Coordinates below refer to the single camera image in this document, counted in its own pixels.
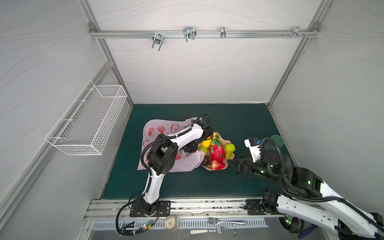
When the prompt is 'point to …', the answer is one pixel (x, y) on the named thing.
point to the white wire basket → (86, 125)
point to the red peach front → (217, 165)
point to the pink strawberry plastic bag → (186, 161)
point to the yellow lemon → (206, 143)
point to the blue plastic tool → (307, 230)
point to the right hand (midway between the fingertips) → (236, 154)
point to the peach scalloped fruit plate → (224, 142)
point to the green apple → (204, 149)
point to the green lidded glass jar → (278, 140)
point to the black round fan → (292, 224)
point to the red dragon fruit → (217, 151)
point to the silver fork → (218, 221)
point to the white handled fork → (219, 230)
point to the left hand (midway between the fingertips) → (185, 148)
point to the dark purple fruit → (206, 161)
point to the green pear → (229, 149)
